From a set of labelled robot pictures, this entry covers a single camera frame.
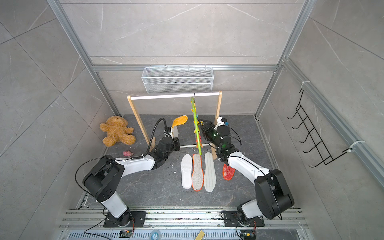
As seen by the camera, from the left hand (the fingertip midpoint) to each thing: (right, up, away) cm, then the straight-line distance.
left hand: (179, 136), depth 91 cm
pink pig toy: (-34, -12, +4) cm, 36 cm away
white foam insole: (+4, -20, +2) cm, 20 cm away
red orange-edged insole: (+30, -22, -1) cm, 38 cm away
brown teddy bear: (-46, +6, +12) cm, 48 cm away
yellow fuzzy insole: (+2, +9, -10) cm, 14 cm away
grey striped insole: (+19, -25, -3) cm, 32 cm away
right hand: (+12, +8, -12) cm, 19 cm away
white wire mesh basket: (-1, +38, +8) cm, 38 cm away
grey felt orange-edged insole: (+11, -24, -3) cm, 27 cm away
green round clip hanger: (+11, +3, -22) cm, 25 cm away
